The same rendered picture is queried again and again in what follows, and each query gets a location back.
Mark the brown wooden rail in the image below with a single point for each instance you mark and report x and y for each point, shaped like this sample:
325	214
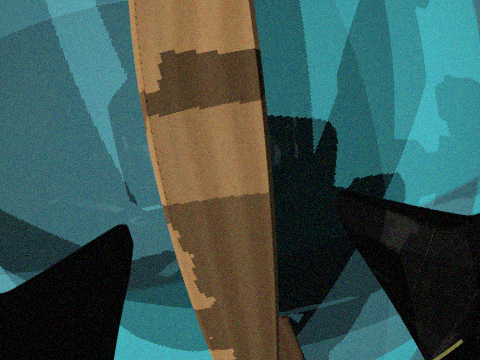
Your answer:
200	75

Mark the dark brown wooden post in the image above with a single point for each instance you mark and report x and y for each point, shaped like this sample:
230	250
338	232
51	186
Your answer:
289	346

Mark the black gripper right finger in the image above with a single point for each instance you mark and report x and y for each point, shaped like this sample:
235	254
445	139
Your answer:
427	261

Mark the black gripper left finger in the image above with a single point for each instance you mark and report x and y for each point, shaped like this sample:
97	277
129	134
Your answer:
72	310

